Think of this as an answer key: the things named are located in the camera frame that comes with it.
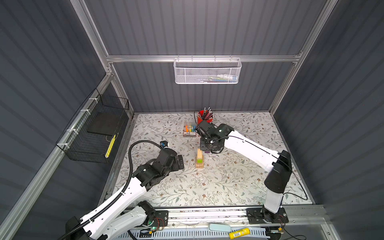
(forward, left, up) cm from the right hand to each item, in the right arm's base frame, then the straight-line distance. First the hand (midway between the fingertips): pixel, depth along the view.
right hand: (205, 148), depth 81 cm
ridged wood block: (-1, +3, -5) cm, 6 cm away
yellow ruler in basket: (-11, +44, +13) cm, 47 cm away
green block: (-3, +3, -8) cm, 10 cm away
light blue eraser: (-35, -5, -14) cm, 38 cm away
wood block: (-4, +3, -13) cm, 14 cm away
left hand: (-7, +16, +1) cm, 17 cm away
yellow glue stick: (-37, -15, -14) cm, 42 cm away
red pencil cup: (+29, -1, -3) cm, 29 cm away
